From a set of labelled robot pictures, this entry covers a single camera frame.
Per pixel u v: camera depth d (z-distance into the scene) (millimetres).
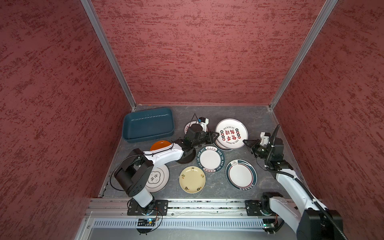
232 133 853
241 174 866
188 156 651
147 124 1127
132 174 448
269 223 710
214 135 823
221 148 947
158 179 831
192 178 835
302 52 877
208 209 757
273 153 631
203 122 764
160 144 929
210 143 725
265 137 770
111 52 878
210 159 934
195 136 659
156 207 734
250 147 726
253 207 741
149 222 704
